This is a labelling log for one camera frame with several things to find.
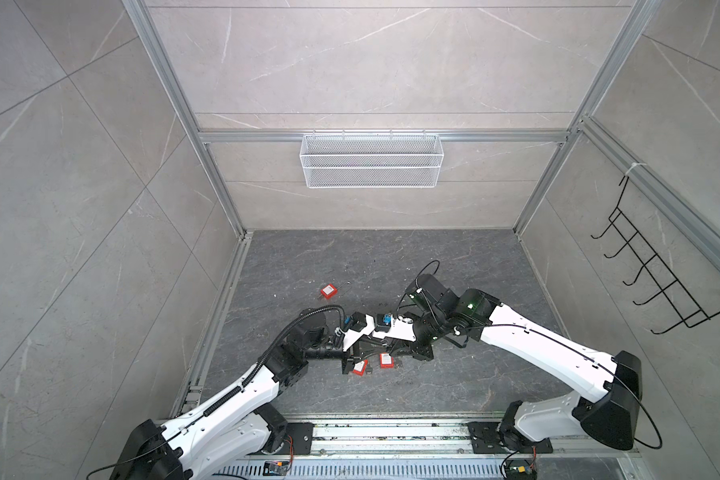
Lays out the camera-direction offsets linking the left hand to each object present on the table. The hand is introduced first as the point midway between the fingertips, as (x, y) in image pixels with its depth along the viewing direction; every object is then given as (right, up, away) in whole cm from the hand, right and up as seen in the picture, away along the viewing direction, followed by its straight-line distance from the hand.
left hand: (384, 343), depth 69 cm
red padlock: (-17, +8, +31) cm, 36 cm away
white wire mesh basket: (-3, +53, +32) cm, 62 cm away
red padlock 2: (-6, -11, +14) cm, 19 cm away
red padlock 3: (+2, -10, +16) cm, 19 cm away
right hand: (+2, -1, +2) cm, 3 cm away
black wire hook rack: (+63, +18, 0) cm, 66 cm away
